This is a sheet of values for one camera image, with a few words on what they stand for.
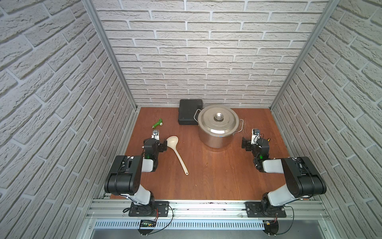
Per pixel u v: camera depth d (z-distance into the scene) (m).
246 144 0.85
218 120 0.90
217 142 0.98
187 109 1.11
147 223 0.72
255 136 0.80
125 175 0.45
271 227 0.69
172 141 0.97
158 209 0.73
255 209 0.74
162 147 0.85
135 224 0.70
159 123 1.07
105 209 0.76
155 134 0.81
